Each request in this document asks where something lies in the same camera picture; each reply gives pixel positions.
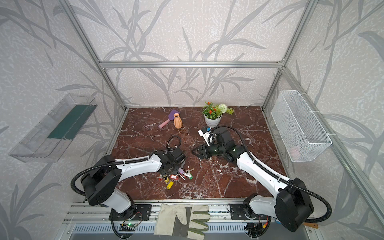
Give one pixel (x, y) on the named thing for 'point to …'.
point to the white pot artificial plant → (213, 113)
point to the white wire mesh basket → (302, 134)
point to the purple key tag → (181, 171)
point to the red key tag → (174, 176)
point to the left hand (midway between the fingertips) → (176, 166)
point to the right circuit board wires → (257, 229)
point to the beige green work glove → (177, 220)
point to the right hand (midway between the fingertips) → (196, 145)
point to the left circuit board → (128, 227)
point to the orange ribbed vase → (177, 121)
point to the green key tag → (191, 177)
